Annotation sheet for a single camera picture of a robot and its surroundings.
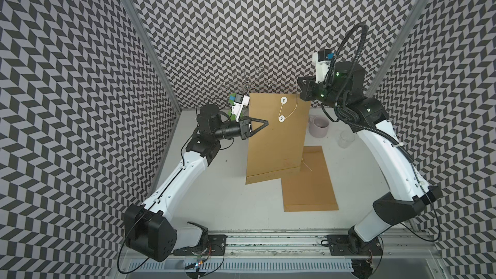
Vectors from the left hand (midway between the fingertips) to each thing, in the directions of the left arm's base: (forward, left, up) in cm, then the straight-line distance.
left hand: (267, 126), depth 64 cm
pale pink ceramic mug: (+24, -29, -29) cm, 48 cm away
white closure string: (+5, -21, -37) cm, 43 cm away
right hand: (+11, -10, +9) cm, 18 cm away
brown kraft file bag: (-6, -22, -41) cm, 47 cm away
